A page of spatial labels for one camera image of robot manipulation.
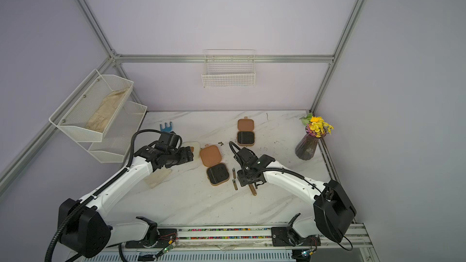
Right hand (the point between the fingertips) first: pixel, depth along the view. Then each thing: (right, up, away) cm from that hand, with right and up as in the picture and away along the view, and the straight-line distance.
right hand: (242, 180), depth 83 cm
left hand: (-27, +10, +1) cm, 29 cm away
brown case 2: (+2, +21, +25) cm, 33 cm away
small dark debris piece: (-12, +15, +22) cm, 29 cm away
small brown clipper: (-4, -1, +10) cm, 10 cm away
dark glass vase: (+33, +14, +8) cm, 37 cm away
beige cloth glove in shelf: (-61, +28, -7) cm, 68 cm away
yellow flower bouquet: (+33, +25, -3) cm, 42 cm away
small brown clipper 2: (-4, -4, +6) cm, 8 cm away
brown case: (-13, +1, +9) cm, 16 cm away
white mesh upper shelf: (-67, +31, -6) cm, 74 cm away
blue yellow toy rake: (-47, +23, +28) cm, 59 cm away
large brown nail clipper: (+5, -6, +3) cm, 8 cm away
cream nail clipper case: (-25, +13, +17) cm, 33 cm away
